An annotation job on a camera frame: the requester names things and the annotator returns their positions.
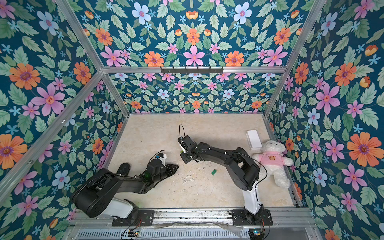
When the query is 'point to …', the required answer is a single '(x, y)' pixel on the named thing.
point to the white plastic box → (254, 140)
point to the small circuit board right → (256, 233)
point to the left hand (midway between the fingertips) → (180, 166)
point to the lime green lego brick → (181, 151)
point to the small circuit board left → (133, 234)
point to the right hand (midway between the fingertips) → (186, 155)
